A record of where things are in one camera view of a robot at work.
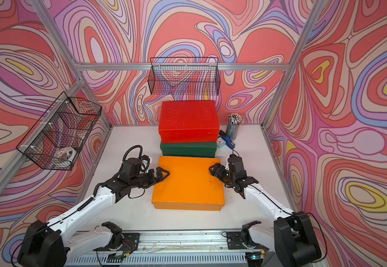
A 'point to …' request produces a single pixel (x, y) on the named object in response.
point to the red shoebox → (188, 121)
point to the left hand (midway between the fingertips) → (166, 177)
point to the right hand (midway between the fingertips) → (214, 175)
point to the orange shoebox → (189, 184)
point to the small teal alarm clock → (221, 142)
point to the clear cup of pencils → (234, 122)
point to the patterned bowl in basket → (63, 156)
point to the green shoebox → (203, 149)
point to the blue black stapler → (227, 139)
